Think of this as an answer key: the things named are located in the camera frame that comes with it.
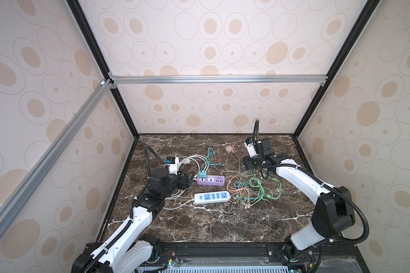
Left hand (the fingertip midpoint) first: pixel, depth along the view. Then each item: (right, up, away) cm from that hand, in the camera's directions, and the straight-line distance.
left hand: (194, 171), depth 77 cm
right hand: (+28, +5, +12) cm, 31 cm away
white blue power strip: (+7, -15, +11) cm, 20 cm away
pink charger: (+20, +10, +32) cm, 39 cm away
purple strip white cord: (-6, +4, +26) cm, 27 cm away
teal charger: (+4, -4, +15) cm, 16 cm away
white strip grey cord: (-11, -15, +13) cm, 22 cm away
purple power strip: (+9, -7, +17) cm, 21 cm away
